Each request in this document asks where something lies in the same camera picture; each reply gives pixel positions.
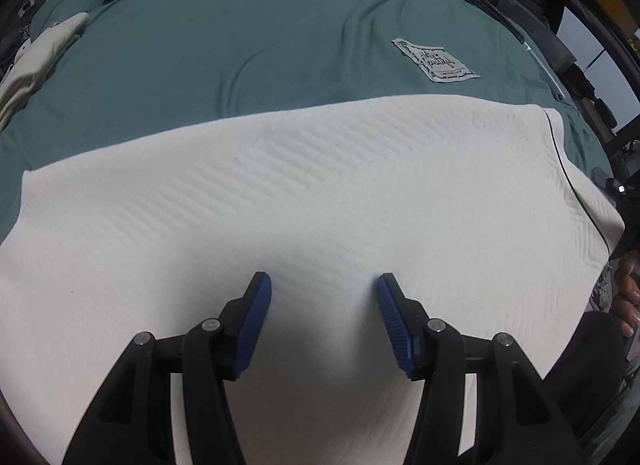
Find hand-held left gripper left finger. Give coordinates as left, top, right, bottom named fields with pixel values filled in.
left=62, top=271, right=273, bottom=465

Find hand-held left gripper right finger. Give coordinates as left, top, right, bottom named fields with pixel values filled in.
left=376, top=272, right=586, bottom=465

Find green duvet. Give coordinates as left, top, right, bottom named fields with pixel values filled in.
left=0, top=0, right=613, bottom=241

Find cream textured pants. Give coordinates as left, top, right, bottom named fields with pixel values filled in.
left=0, top=95, right=626, bottom=465

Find person's right hand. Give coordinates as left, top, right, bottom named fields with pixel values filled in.
left=612, top=252, right=640, bottom=338

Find folded cream garment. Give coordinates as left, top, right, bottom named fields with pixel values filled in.
left=0, top=12, right=91, bottom=128

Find black metal rack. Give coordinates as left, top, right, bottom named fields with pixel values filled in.
left=550, top=0, right=640, bottom=156

